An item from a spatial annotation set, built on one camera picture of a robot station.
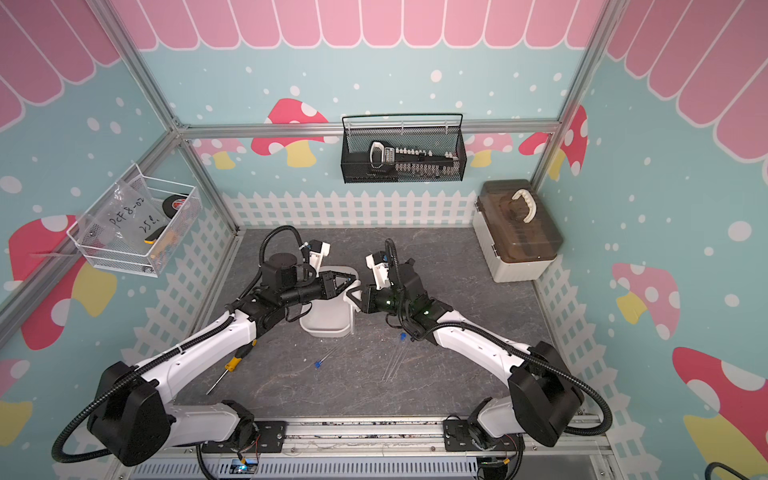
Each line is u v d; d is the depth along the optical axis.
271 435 0.74
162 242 0.67
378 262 0.70
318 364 0.87
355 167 0.87
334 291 0.71
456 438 0.74
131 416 0.40
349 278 0.76
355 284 0.75
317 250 0.71
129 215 0.68
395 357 0.87
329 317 0.91
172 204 0.80
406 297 0.60
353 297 0.74
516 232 1.03
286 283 0.62
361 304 0.70
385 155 0.89
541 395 0.42
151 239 0.65
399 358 0.87
